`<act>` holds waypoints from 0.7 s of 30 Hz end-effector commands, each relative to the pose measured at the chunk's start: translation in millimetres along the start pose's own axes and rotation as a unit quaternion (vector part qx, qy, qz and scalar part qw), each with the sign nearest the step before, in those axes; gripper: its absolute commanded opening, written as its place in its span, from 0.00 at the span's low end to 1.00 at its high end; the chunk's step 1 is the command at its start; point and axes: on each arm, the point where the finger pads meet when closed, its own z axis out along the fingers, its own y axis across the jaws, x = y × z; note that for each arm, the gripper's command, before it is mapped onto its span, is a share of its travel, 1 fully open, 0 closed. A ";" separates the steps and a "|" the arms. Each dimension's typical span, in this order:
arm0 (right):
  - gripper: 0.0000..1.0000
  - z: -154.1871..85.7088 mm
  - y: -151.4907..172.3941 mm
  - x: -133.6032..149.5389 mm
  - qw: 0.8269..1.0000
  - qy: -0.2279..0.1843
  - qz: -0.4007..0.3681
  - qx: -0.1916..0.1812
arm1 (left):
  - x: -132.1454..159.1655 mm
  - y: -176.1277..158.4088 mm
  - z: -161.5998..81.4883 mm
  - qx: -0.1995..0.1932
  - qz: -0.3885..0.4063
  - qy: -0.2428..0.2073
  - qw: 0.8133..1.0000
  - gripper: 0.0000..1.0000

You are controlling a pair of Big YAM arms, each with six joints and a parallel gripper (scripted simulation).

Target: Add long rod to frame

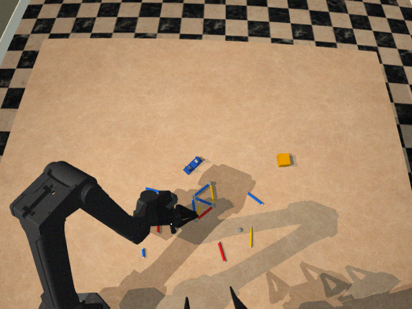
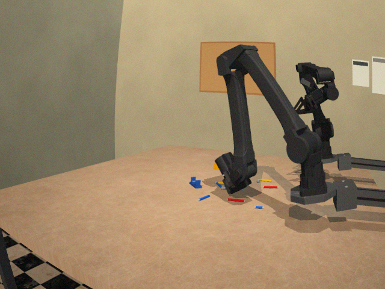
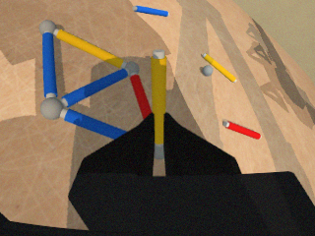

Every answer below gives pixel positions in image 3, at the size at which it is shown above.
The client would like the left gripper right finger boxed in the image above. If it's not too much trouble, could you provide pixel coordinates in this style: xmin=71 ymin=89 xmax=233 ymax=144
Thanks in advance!
xmin=163 ymin=112 xmax=242 ymax=176

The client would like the blue rod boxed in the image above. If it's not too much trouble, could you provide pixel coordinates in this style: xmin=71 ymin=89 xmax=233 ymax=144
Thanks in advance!
xmin=59 ymin=69 xmax=129 ymax=108
xmin=60 ymin=108 xmax=127 ymax=140
xmin=42 ymin=30 xmax=57 ymax=98
xmin=132 ymin=5 xmax=169 ymax=17

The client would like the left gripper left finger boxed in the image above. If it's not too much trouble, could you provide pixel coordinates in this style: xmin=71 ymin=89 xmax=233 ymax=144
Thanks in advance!
xmin=76 ymin=112 xmax=155 ymax=176

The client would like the red rod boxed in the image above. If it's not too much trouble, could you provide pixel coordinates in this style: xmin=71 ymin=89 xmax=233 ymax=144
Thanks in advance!
xmin=223 ymin=121 xmax=262 ymax=140
xmin=130 ymin=73 xmax=152 ymax=119

